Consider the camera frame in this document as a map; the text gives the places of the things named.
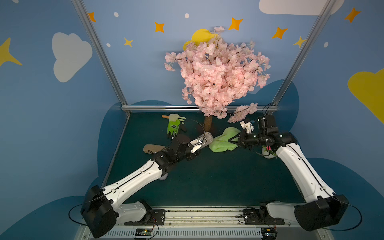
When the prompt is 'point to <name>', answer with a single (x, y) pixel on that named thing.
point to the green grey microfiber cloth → (221, 143)
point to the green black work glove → (175, 120)
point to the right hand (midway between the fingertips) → (230, 139)
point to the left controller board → (143, 232)
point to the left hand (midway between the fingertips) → (196, 140)
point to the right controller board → (269, 233)
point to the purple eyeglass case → (164, 177)
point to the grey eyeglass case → (208, 137)
